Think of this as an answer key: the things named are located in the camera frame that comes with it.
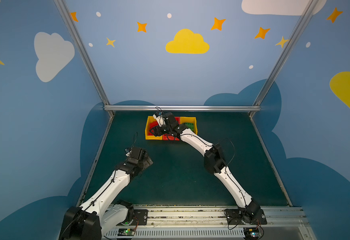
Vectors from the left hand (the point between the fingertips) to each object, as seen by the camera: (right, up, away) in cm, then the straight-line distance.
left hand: (147, 162), depth 86 cm
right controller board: (+54, -31, -14) cm, 64 cm away
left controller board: (-7, -30, -15) cm, 34 cm away
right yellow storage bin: (+29, +26, +23) cm, 45 cm away
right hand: (+2, +21, +13) cm, 25 cm away
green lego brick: (+27, +22, +22) cm, 41 cm away
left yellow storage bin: (-3, +27, +26) cm, 37 cm away
